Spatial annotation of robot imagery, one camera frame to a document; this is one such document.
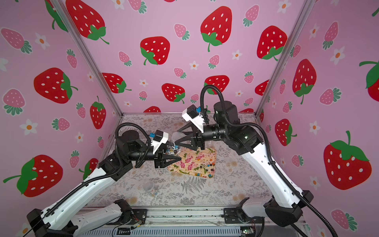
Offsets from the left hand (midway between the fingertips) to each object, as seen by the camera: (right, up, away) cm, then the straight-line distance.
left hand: (180, 152), depth 59 cm
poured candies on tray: (+13, -16, +32) cm, 38 cm away
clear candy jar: (-21, -24, +24) cm, 40 cm away
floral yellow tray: (+2, -14, +34) cm, 37 cm away
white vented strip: (-7, -40, +12) cm, 43 cm away
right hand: (0, +6, -7) cm, 9 cm away
